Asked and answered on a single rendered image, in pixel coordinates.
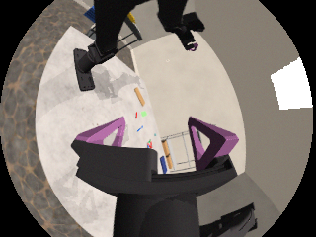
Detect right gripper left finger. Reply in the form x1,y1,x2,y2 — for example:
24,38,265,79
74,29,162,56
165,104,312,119
75,117,125,147

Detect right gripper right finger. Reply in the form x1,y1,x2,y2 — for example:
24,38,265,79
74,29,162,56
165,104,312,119
188,117,239,171

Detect blue flat rectangular block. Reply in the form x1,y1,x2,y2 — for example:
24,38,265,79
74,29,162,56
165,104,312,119
160,156,168,174

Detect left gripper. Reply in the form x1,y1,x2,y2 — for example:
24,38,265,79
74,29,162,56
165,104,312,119
175,32,198,51

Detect orange flat rectangular block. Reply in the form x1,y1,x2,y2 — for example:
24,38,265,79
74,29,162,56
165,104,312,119
134,88,145,107

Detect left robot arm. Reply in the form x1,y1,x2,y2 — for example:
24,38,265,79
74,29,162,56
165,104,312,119
73,0,205,91

